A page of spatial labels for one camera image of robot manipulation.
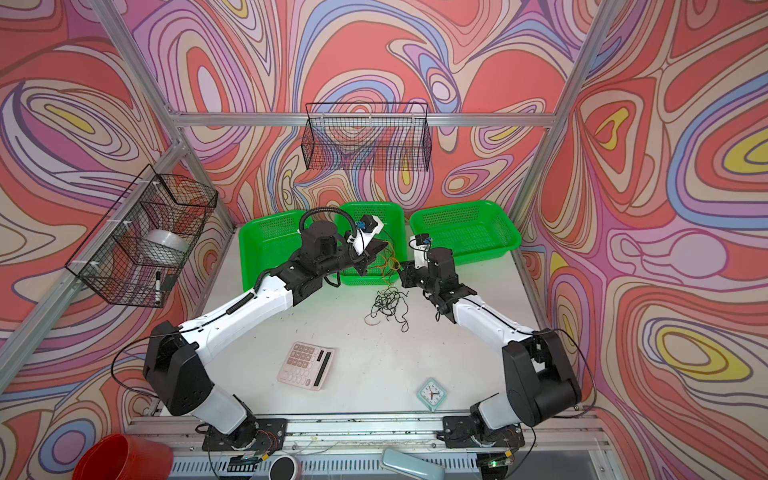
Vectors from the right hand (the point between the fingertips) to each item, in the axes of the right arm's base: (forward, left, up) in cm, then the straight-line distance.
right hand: (399, 271), depth 87 cm
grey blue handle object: (-46, 0, -13) cm, 48 cm away
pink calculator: (-22, +27, -13) cm, 38 cm away
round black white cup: (-45, +28, -11) cm, 54 cm away
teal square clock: (-30, -7, -15) cm, 35 cm away
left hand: (-2, +3, +15) cm, 15 cm away
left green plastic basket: (+26, +51, -14) cm, 59 cm away
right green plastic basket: (+31, -32, -16) cm, 47 cm away
